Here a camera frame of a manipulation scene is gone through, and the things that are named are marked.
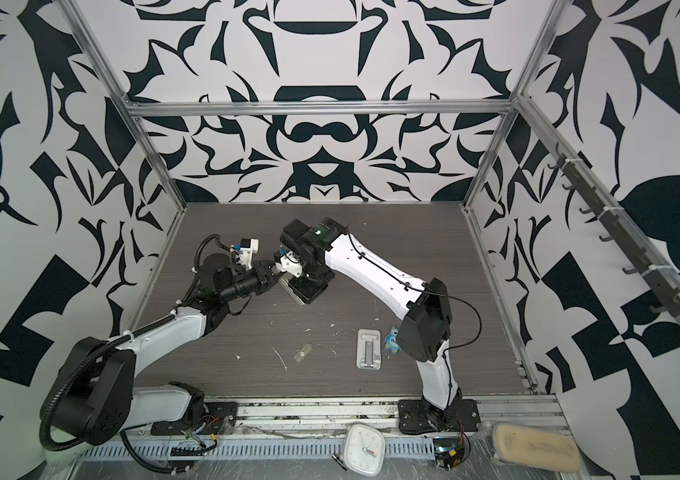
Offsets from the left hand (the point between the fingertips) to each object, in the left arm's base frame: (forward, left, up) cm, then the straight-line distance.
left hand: (293, 261), depth 79 cm
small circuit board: (-40, -36, -21) cm, 58 cm away
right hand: (-8, -3, -3) cm, 10 cm away
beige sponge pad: (-41, -54, -16) cm, 70 cm away
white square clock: (-40, -16, -17) cm, 46 cm away
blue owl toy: (-15, -26, -19) cm, 35 cm away
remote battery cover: (-17, -1, -21) cm, 27 cm away
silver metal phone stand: (-17, -20, -19) cm, 32 cm away
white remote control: (-5, +2, -3) cm, 6 cm away
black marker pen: (-42, -11, -20) cm, 47 cm away
